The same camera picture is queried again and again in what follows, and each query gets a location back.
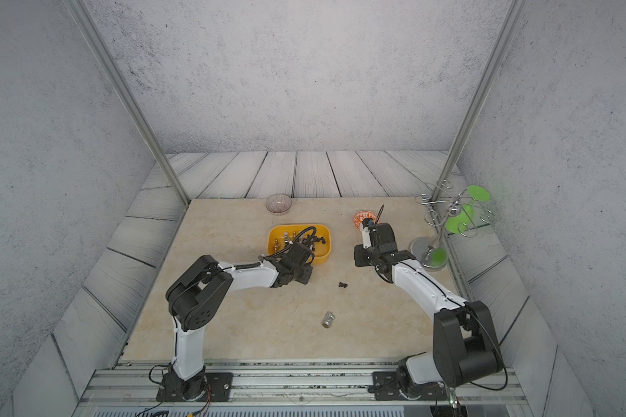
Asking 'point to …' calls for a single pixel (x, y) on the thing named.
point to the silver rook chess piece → (329, 317)
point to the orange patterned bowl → (359, 216)
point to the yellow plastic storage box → (280, 237)
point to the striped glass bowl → (278, 203)
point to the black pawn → (323, 241)
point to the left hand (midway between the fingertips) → (310, 270)
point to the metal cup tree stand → (456, 209)
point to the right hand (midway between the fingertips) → (361, 249)
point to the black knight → (344, 285)
